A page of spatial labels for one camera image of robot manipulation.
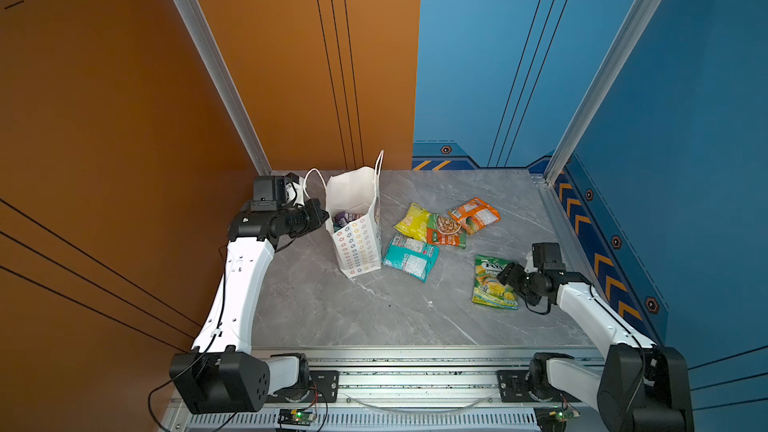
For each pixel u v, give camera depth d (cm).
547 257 68
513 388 72
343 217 89
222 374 38
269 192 56
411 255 94
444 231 103
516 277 79
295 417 71
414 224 102
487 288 87
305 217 66
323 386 74
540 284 64
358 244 80
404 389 76
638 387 41
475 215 104
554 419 70
